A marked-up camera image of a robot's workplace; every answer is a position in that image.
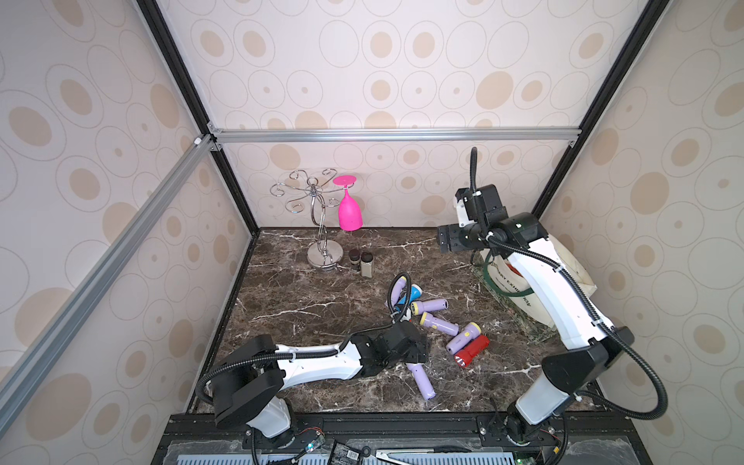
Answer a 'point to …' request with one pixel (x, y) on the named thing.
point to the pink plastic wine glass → (350, 212)
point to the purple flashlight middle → (426, 319)
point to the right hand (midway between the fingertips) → (465, 234)
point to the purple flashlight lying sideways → (428, 305)
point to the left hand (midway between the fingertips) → (429, 347)
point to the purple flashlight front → (422, 379)
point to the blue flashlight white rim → (416, 293)
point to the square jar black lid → (366, 264)
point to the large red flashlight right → (472, 351)
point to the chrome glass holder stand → (324, 254)
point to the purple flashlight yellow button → (473, 330)
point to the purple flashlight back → (397, 289)
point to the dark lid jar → (355, 257)
